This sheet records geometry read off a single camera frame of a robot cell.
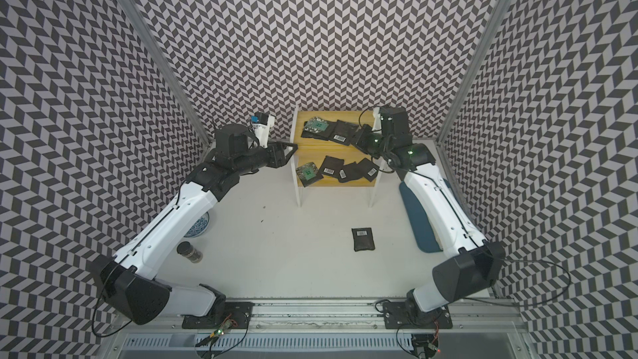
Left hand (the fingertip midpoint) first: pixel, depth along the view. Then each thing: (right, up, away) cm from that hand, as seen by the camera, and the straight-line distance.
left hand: (290, 148), depth 72 cm
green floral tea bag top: (+7, +8, +5) cm, 12 cm away
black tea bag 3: (+24, -32, +16) cm, 43 cm away
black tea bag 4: (+12, -6, +18) cm, 22 cm away
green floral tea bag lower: (+4, -8, +15) cm, 18 cm away
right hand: (+18, +3, +2) cm, 18 cm away
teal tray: (+46, -27, +20) cm, 57 cm away
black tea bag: (+9, +4, +3) cm, 11 cm away
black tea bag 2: (+16, +5, +5) cm, 17 cm away
